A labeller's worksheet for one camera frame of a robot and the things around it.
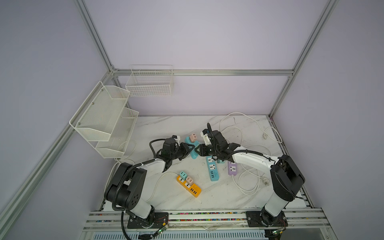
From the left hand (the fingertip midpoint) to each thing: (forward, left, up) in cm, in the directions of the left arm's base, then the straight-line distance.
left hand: (193, 147), depth 88 cm
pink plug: (-19, +2, -4) cm, 19 cm away
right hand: (-2, -2, +2) cm, 3 cm away
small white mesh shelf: (+7, +54, -12) cm, 56 cm away
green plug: (-4, -17, -9) cm, 20 cm away
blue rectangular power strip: (-9, -12, -10) cm, 18 cm away
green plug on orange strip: (-16, +5, -5) cm, 17 cm away
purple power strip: (-10, -24, -8) cm, 27 cm away
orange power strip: (-22, -1, -9) cm, 24 cm away
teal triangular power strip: (-4, 0, +1) cm, 5 cm away
